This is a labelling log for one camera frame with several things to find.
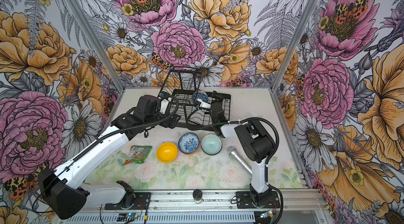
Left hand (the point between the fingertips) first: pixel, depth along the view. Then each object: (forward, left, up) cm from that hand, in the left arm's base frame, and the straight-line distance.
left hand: (170, 119), depth 77 cm
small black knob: (-30, -13, -12) cm, 35 cm away
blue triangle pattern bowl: (+31, -14, -17) cm, 39 cm away
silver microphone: (-9, -32, -19) cm, 38 cm away
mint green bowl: (-4, -20, -19) cm, 28 cm away
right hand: (+19, -23, -7) cm, 31 cm away
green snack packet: (-9, +19, -19) cm, 29 cm away
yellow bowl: (-8, +4, -21) cm, 23 cm away
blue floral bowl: (-4, -8, -19) cm, 21 cm away
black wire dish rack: (+7, -13, -2) cm, 15 cm away
